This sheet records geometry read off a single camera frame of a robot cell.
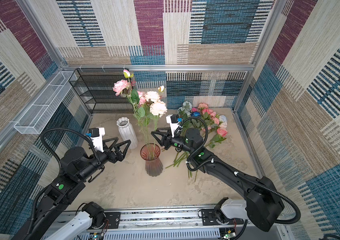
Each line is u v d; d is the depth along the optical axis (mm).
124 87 602
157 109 646
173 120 613
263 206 410
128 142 604
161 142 639
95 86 1079
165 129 680
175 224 729
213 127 1032
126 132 847
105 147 550
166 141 616
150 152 775
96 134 548
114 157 560
